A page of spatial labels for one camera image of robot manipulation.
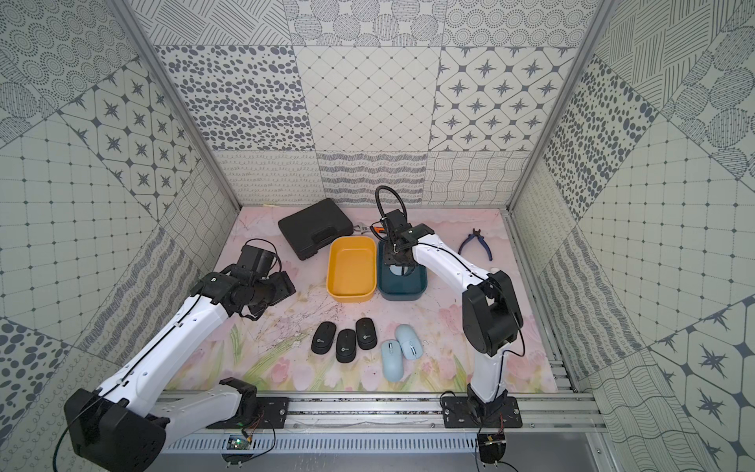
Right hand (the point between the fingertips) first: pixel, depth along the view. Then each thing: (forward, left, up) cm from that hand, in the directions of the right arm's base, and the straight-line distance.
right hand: (400, 260), depth 91 cm
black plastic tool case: (+20, +33, -7) cm, 39 cm away
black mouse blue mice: (-20, +10, -10) cm, 24 cm away
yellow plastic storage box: (+3, +17, -10) cm, 20 cm away
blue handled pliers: (+18, -32, -11) cm, 38 cm away
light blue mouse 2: (-27, +2, -10) cm, 29 cm away
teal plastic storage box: (-3, 0, -8) cm, 9 cm away
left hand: (-14, +30, +5) cm, 33 cm away
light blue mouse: (-22, -2, -10) cm, 24 cm away
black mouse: (-23, +16, -10) cm, 30 cm away
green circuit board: (-46, +41, -13) cm, 63 cm away
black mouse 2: (-21, +23, -10) cm, 33 cm away
